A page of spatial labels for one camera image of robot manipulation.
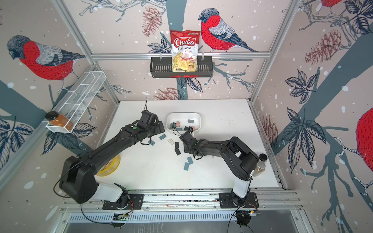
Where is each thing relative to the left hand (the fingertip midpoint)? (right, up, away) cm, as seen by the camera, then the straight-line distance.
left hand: (160, 125), depth 86 cm
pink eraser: (+9, -1, +18) cm, 20 cm away
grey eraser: (+4, -3, +18) cm, 19 cm away
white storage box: (+12, +4, +22) cm, 25 cm away
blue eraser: (-1, -9, +12) cm, 15 cm away
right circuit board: (+46, -43, -16) cm, 64 cm away
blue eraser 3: (+18, -22, +2) cm, 29 cm away
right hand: (+17, -14, +9) cm, 24 cm away
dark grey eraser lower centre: (+10, -18, +7) cm, 21 cm away
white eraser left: (+5, -12, +11) cm, 17 cm away
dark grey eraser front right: (+18, -4, +18) cm, 26 cm away
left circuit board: (-16, -45, -14) cm, 50 cm away
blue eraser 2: (-8, -13, +9) cm, 17 cm away
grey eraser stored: (+18, +1, +21) cm, 28 cm away
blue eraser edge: (+10, -4, +18) cm, 21 cm away
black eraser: (+15, -4, +17) cm, 23 cm away
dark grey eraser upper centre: (+9, -14, +9) cm, 19 cm away
